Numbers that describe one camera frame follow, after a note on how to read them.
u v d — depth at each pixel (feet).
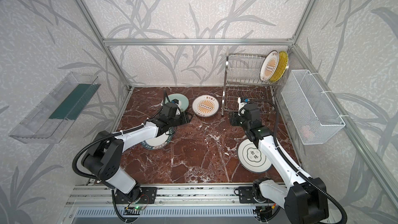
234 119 2.33
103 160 1.48
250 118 1.98
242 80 2.82
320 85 2.34
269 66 2.83
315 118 1.99
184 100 3.63
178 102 2.77
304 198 1.27
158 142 2.96
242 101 2.32
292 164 1.45
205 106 3.55
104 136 1.56
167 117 2.32
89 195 2.47
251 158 2.79
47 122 2.10
